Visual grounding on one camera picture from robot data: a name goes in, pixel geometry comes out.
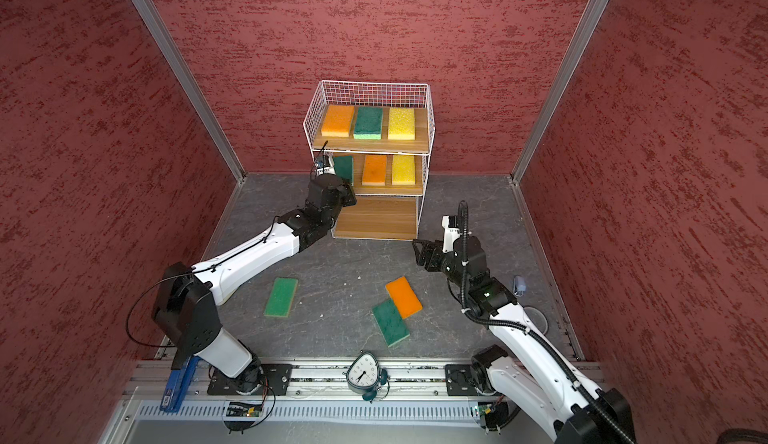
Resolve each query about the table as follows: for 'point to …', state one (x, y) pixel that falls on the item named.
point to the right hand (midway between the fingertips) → (419, 248)
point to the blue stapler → (177, 384)
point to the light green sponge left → (282, 295)
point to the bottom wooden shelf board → (378, 218)
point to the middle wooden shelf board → (389, 188)
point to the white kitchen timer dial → (364, 376)
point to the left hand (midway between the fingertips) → (346, 185)
